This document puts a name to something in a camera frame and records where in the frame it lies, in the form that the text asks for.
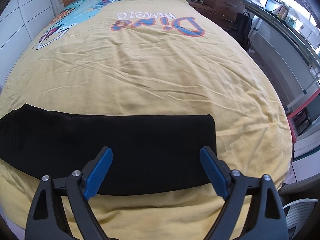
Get black pants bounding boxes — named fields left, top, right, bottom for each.
left=1, top=104, right=216, bottom=196

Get white mesh chair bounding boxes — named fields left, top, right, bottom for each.
left=283, top=198, right=318, bottom=239

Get white desk with shelf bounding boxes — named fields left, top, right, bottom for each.
left=244, top=1, right=319, bottom=158

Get yellow printed bed cover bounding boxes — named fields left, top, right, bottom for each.
left=0, top=0, right=293, bottom=240

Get black bag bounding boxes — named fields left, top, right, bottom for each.
left=228, top=10, right=252, bottom=52

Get white wardrobe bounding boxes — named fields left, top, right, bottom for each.
left=0, top=0, right=54, bottom=88

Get brown wooden dresser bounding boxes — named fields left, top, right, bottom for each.
left=187, top=0, right=245, bottom=31

